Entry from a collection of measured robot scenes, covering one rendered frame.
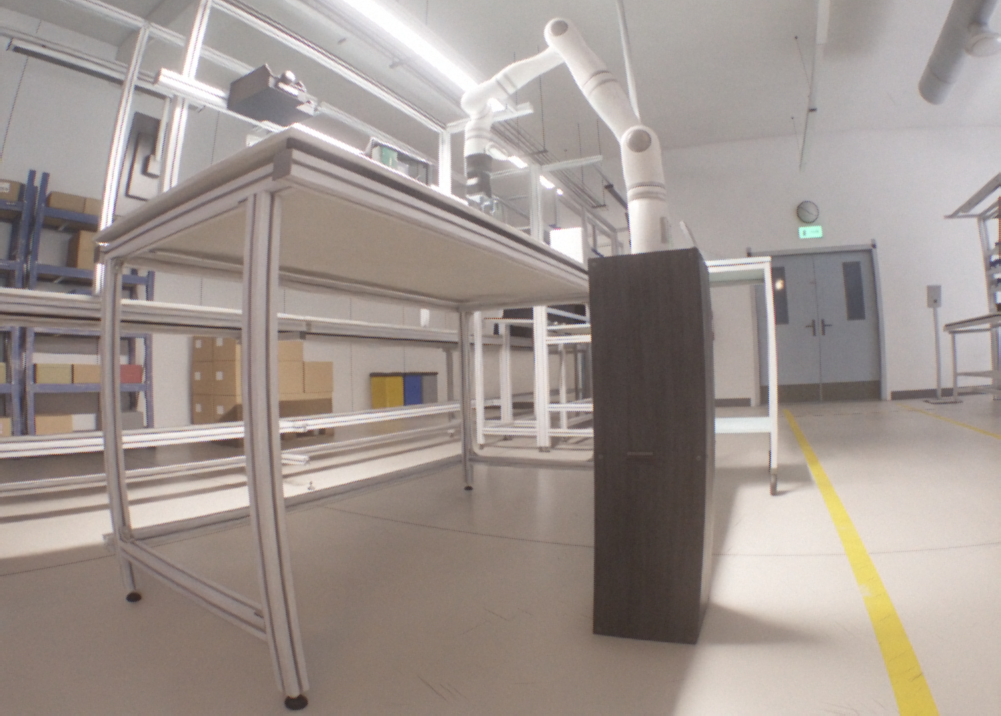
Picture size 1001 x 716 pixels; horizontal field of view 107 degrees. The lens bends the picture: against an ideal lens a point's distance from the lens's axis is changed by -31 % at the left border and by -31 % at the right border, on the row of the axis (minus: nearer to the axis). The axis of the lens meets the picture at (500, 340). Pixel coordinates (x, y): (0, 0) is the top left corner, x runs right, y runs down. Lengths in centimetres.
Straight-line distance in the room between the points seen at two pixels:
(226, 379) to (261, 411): 396
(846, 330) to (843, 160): 239
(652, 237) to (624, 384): 34
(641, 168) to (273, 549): 108
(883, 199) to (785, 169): 150
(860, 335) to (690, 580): 681
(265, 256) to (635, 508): 86
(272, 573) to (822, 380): 732
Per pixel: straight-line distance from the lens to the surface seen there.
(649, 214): 123
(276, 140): 89
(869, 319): 785
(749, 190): 797
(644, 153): 128
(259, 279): 89
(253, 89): 176
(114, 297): 154
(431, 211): 113
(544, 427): 396
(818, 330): 772
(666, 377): 110
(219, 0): 210
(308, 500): 201
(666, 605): 122
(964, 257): 834
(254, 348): 88
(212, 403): 507
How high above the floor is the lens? 61
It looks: 3 degrees up
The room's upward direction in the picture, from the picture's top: 2 degrees counter-clockwise
